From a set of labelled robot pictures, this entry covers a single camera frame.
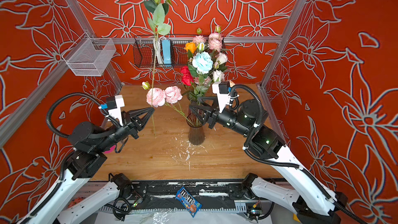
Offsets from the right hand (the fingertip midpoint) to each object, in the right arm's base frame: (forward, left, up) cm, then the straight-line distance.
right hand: (194, 100), depth 50 cm
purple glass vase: (+12, +1, -13) cm, 18 cm away
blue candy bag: (-25, +2, -45) cm, 51 cm away
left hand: (-2, +14, -3) cm, 14 cm away
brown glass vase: (+10, 0, -41) cm, 42 cm away
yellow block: (-29, -30, -18) cm, 46 cm away
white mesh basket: (+45, +66, -13) cm, 81 cm away
